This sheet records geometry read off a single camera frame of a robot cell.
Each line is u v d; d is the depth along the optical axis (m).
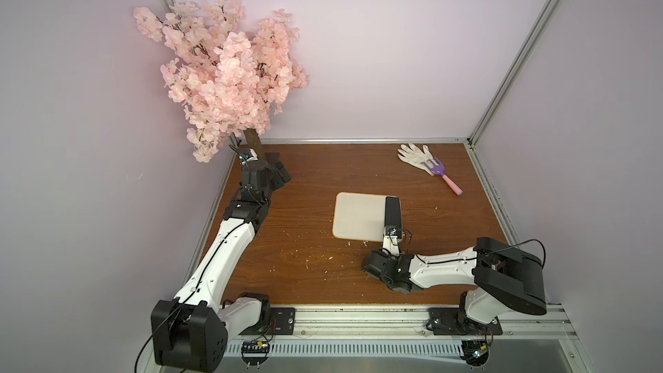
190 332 0.38
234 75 0.58
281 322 0.73
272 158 1.14
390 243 0.76
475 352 0.70
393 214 0.95
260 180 0.59
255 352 0.72
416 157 1.14
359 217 0.96
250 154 0.70
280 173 0.74
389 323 0.75
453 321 0.72
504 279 0.43
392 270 0.65
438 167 1.10
